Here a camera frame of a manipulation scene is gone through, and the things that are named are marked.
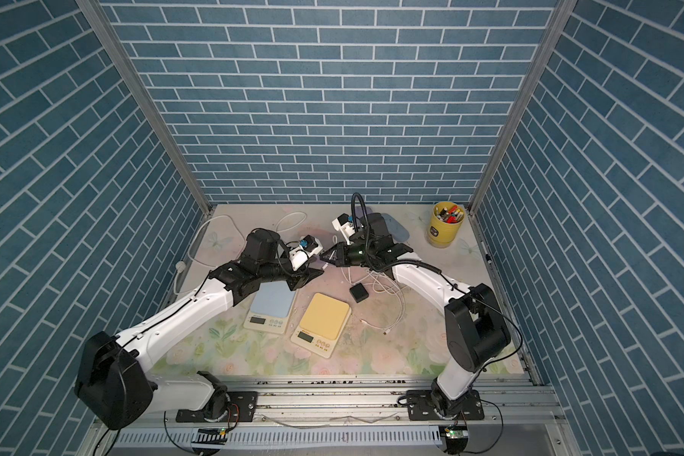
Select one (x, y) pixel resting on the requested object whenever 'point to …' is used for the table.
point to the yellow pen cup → (446, 219)
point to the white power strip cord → (181, 266)
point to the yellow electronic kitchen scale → (321, 324)
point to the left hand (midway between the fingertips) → (324, 265)
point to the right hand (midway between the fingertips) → (324, 259)
